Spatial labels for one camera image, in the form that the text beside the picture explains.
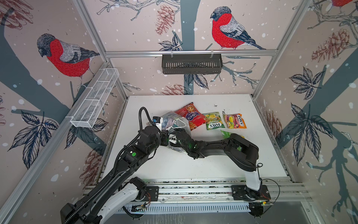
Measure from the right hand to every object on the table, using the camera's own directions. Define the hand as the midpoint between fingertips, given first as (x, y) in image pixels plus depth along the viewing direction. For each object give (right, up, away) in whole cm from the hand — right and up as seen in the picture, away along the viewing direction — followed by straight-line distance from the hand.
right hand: (174, 129), depth 90 cm
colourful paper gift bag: (0, +7, -15) cm, 17 cm away
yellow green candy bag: (+29, +5, +10) cm, 31 cm away
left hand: (-1, +3, -16) cm, 17 cm away
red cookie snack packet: (+11, +10, +11) cm, 19 cm away
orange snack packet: (+45, +4, +10) cm, 46 cm away
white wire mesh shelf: (-45, +11, -19) cm, 50 cm away
